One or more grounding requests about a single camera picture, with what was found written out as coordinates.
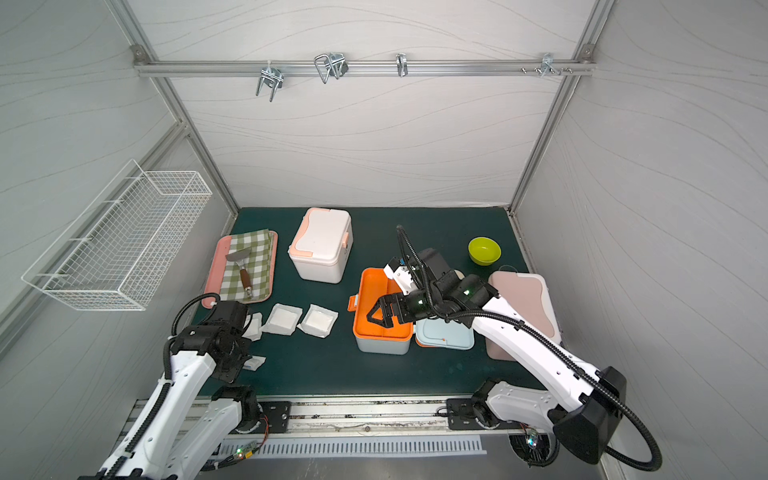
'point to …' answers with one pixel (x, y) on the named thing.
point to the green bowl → (484, 251)
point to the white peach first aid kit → (321, 244)
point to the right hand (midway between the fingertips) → (381, 314)
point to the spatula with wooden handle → (240, 257)
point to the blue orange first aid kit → (428, 333)
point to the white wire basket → (119, 250)
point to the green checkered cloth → (257, 266)
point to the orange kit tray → (374, 283)
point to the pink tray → (212, 283)
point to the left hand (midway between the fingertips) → (244, 358)
